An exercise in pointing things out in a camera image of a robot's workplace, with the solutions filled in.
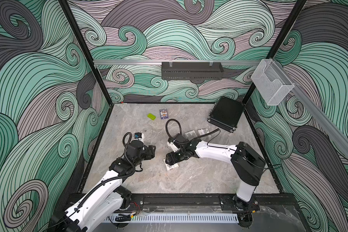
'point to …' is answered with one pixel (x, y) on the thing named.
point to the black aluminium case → (226, 113)
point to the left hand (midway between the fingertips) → (151, 146)
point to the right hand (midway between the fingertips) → (168, 162)
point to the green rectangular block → (151, 116)
